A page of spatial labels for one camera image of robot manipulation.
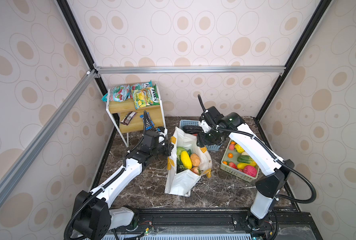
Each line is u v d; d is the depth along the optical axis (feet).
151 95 2.67
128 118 3.14
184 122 3.59
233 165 2.94
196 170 2.61
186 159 2.80
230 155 3.17
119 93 2.67
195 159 2.80
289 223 2.46
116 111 2.56
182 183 2.61
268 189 1.66
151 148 2.01
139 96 2.61
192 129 3.50
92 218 1.29
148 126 3.09
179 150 2.98
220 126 1.71
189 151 3.13
